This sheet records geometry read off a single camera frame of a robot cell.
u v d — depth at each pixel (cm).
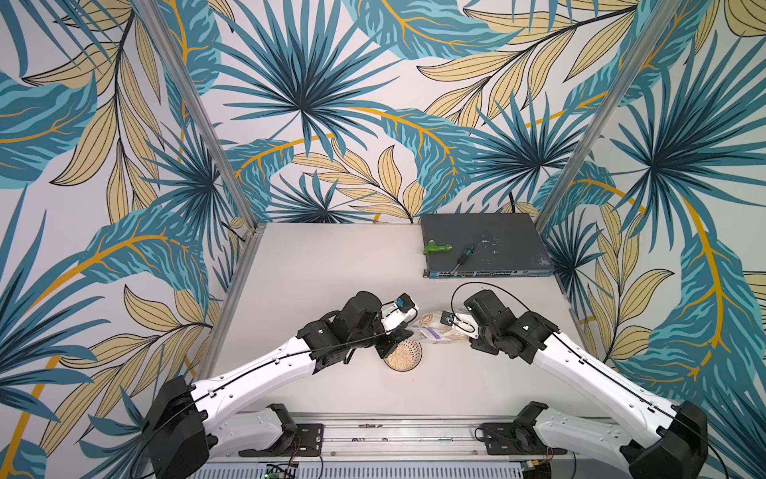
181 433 38
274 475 71
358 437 75
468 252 103
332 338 56
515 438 67
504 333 57
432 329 72
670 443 38
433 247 107
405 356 83
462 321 69
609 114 85
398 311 62
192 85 80
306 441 73
